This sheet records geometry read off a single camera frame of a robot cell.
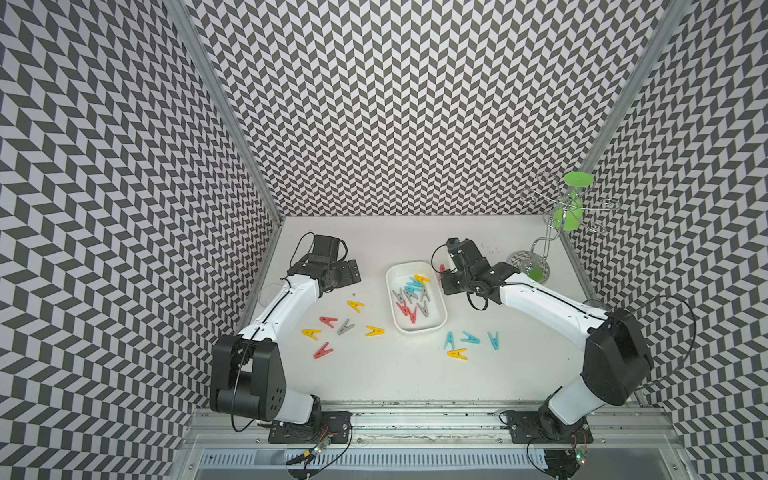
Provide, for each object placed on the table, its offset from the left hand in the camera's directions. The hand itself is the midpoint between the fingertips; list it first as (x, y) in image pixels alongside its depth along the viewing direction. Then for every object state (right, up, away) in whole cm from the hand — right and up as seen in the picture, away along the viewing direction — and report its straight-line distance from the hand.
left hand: (342, 277), depth 88 cm
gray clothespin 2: (+26, -6, +9) cm, 28 cm away
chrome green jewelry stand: (+62, +21, -10) cm, 66 cm away
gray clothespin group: (+25, -11, +6) cm, 28 cm away
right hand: (+31, -1, -1) cm, 31 cm away
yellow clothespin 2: (+3, -10, +6) cm, 12 cm away
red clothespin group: (+19, -11, +6) cm, 23 cm away
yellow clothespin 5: (+34, -22, -3) cm, 41 cm away
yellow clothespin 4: (-10, -17, 0) cm, 20 cm away
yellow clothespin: (+25, -2, +12) cm, 28 cm away
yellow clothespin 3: (+10, -17, +1) cm, 19 cm away
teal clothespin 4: (+38, -18, -1) cm, 42 cm away
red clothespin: (+21, -12, +4) cm, 25 cm away
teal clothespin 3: (+32, -18, -1) cm, 37 cm away
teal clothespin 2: (+20, -7, +8) cm, 23 cm away
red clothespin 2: (-5, -14, +3) cm, 15 cm away
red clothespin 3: (-5, -21, -4) cm, 22 cm away
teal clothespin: (+22, -4, +11) cm, 25 cm away
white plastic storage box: (+17, 0, +9) cm, 19 cm away
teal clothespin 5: (+45, -19, -1) cm, 49 cm away
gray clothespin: (+17, -7, +8) cm, 20 cm away
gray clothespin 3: (+1, -15, +1) cm, 15 cm away
